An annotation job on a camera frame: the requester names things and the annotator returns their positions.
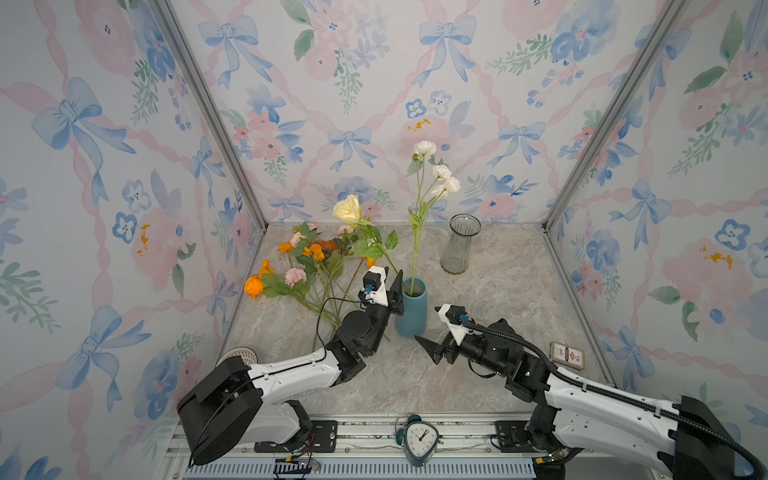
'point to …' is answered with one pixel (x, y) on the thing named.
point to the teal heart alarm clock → (420, 440)
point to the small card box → (567, 355)
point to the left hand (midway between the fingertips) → (396, 269)
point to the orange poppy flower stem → (371, 263)
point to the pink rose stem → (293, 275)
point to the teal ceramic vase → (413, 322)
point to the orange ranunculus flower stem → (266, 282)
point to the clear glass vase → (455, 257)
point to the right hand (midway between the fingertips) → (427, 319)
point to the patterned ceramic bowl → (247, 354)
